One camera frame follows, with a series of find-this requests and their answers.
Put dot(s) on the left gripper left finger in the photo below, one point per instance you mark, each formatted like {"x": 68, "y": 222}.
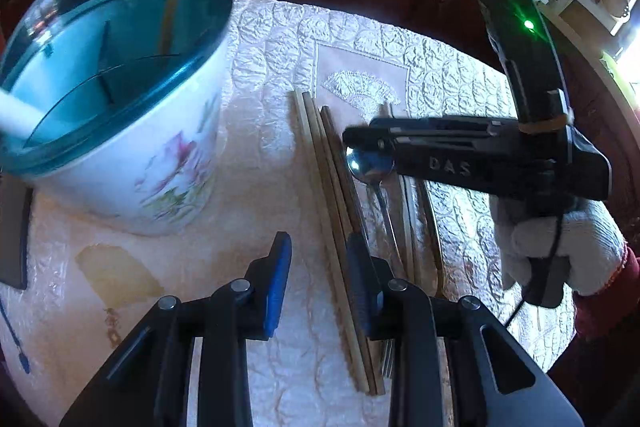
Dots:
{"x": 268, "y": 277}

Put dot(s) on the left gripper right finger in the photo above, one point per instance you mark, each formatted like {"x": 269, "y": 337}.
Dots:
{"x": 369, "y": 277}

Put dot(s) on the thin wooden chopstick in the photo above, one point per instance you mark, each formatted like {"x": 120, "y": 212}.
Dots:
{"x": 430, "y": 274}
{"x": 405, "y": 218}

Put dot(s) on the metal spoon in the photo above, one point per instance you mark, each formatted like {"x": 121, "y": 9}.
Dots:
{"x": 372, "y": 169}

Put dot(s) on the white ceramic soup spoon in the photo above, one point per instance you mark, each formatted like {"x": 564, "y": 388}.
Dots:
{"x": 16, "y": 117}

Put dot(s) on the dark brown chopstick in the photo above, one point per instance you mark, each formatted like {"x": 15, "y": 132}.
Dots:
{"x": 348, "y": 209}

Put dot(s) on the metal fork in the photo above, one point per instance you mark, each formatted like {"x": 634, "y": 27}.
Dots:
{"x": 388, "y": 358}

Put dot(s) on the right white gloved hand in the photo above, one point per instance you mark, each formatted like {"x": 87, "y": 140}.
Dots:
{"x": 590, "y": 240}

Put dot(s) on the white quilted tablecloth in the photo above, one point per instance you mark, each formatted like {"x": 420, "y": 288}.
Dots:
{"x": 89, "y": 285}

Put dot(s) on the white utensil holder teal rim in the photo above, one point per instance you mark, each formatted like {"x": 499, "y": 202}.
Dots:
{"x": 125, "y": 129}

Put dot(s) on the black smartphone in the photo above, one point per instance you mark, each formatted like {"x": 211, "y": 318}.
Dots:
{"x": 16, "y": 203}

